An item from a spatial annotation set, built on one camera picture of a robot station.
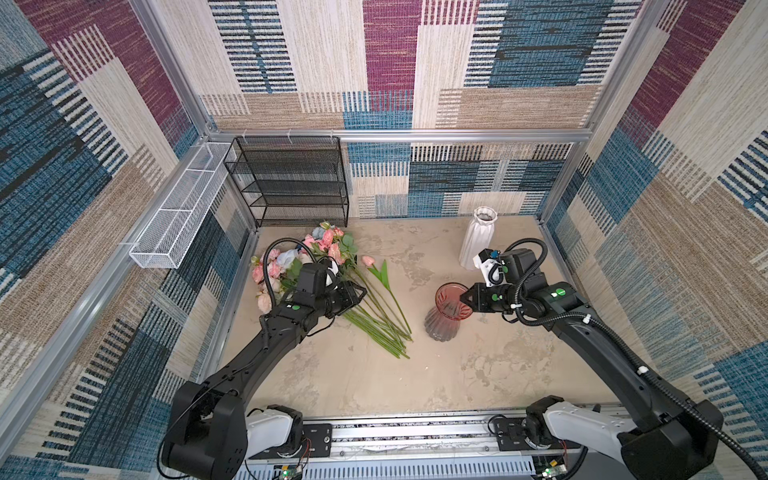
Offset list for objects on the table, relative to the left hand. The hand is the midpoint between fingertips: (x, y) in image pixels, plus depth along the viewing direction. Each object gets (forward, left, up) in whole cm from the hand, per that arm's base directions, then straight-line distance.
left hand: (365, 292), depth 83 cm
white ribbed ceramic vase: (+17, -34, +3) cm, 38 cm away
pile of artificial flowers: (+1, -2, -14) cm, 14 cm away
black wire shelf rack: (+45, +28, +5) cm, 53 cm away
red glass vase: (-2, -23, -15) cm, 27 cm away
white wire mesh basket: (+18, +60, +4) cm, 63 cm away
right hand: (-6, -26, +3) cm, 27 cm away
